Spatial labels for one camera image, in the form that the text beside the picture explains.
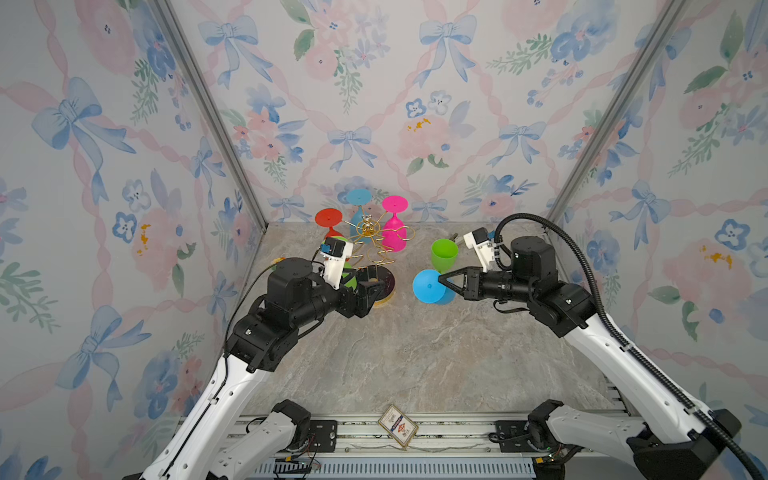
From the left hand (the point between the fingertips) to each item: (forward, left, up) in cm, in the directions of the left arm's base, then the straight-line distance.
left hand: (369, 276), depth 63 cm
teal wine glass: (+31, +5, -5) cm, 32 cm away
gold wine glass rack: (+20, 0, -11) cm, 23 cm away
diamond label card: (-21, -6, -33) cm, 40 cm away
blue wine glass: (0, -13, -4) cm, 14 cm away
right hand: (+1, -15, -2) cm, 16 cm away
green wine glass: (+23, -21, -20) cm, 37 cm away
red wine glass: (+23, +12, -5) cm, 27 cm away
